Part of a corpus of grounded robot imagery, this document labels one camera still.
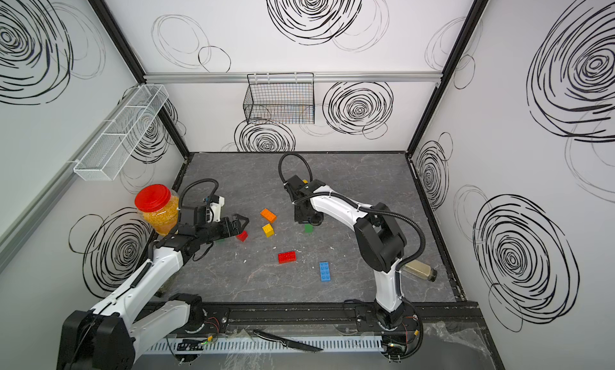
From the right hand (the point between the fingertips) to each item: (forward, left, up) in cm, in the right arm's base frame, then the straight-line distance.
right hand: (307, 221), depth 90 cm
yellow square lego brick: (-3, +15, -3) cm, 15 cm away
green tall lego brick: (0, 0, -5) cm, 5 cm away
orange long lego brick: (+5, +17, -4) cm, 18 cm away
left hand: (-4, +24, +6) cm, 25 cm away
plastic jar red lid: (-3, +49, +14) cm, 51 cm away
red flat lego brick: (-13, +7, -4) cm, 15 cm away
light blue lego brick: (-17, -7, -5) cm, 19 cm away
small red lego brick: (-5, +25, -5) cm, 26 cm away
